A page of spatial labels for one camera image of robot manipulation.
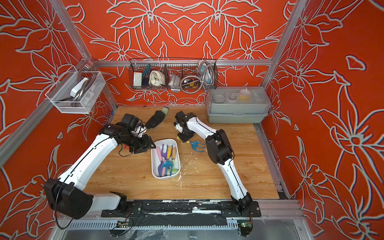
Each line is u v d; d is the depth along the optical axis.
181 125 0.75
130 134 0.62
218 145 0.61
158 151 0.92
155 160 0.89
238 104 1.02
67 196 0.38
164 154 0.90
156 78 0.90
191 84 0.92
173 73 1.04
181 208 0.74
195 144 0.98
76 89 0.69
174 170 0.84
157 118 1.10
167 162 0.86
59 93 0.69
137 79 0.90
